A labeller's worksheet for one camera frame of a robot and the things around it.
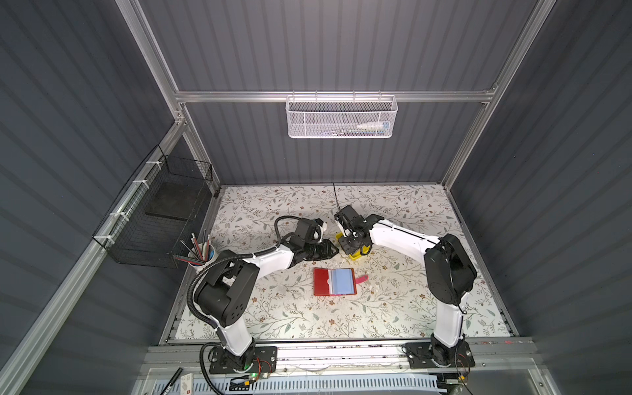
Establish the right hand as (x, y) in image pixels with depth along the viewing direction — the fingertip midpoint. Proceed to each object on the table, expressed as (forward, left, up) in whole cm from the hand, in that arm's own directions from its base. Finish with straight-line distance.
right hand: (351, 242), depth 93 cm
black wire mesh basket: (-4, +62, +23) cm, 66 cm away
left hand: (-6, +4, +2) cm, 8 cm away
